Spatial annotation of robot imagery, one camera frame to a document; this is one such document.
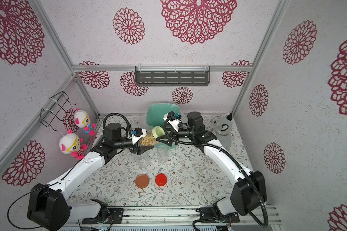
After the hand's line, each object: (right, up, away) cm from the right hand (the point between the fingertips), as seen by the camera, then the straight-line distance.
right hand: (159, 131), depth 70 cm
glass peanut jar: (-13, -20, +27) cm, 36 cm away
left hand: (-5, -4, +6) cm, 9 cm away
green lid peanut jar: (-4, -4, -1) cm, 6 cm away
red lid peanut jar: (0, -16, +29) cm, 33 cm away
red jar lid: (0, -29, +16) cm, 33 cm away
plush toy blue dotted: (-52, +7, +23) cm, 58 cm away
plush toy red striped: (-50, -7, +10) cm, 51 cm away
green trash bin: (-5, +11, +22) cm, 25 cm away
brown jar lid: (-12, -30, +16) cm, 36 cm away
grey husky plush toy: (+37, +3, +18) cm, 41 cm away
